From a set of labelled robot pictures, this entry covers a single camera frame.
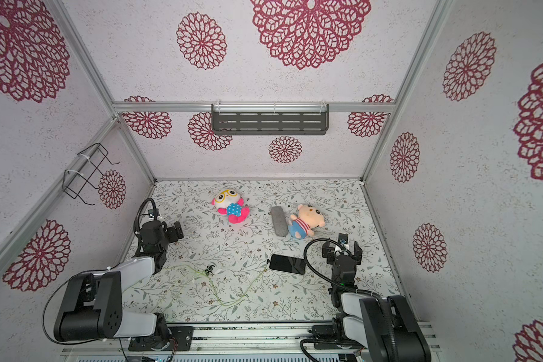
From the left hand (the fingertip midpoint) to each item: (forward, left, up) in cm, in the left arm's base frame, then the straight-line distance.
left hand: (167, 225), depth 93 cm
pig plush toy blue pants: (+5, -59, -2) cm, 59 cm away
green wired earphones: (-20, -20, -9) cm, 29 cm away
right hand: (-7, -71, +1) cm, 71 cm away
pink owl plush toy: (+14, -24, -3) cm, 28 cm away
